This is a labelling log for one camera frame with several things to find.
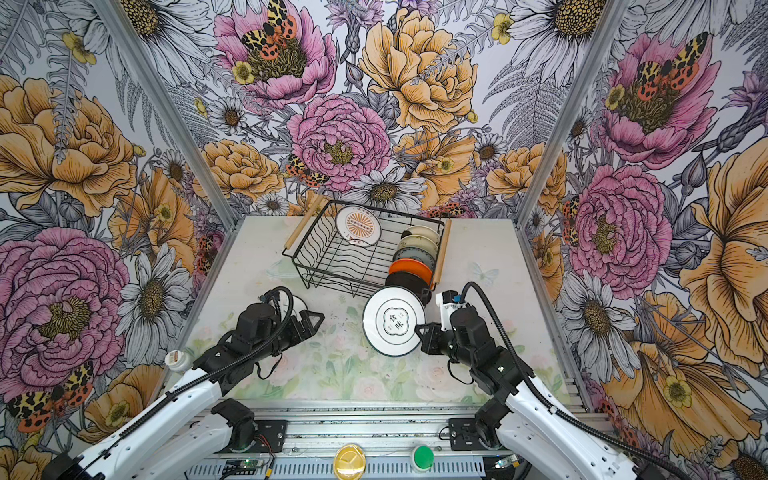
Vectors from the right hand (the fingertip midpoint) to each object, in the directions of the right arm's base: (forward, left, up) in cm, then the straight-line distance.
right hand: (417, 339), depth 75 cm
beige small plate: (+34, -4, -3) cm, 35 cm away
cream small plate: (+37, -5, -1) cm, 38 cm away
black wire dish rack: (+42, +23, -13) cm, 49 cm away
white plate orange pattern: (+46, +17, -5) cm, 49 cm away
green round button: (-23, 0, -5) cm, 24 cm away
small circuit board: (-23, +42, -15) cm, 50 cm away
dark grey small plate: (+30, -3, -3) cm, 30 cm away
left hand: (+5, +27, -3) cm, 28 cm away
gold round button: (-23, +16, -13) cm, 32 cm away
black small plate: (+19, 0, -3) cm, 19 cm away
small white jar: (-2, +60, -4) cm, 60 cm away
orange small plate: (+24, -1, -2) cm, 25 cm away
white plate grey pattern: (+6, +6, 0) cm, 9 cm away
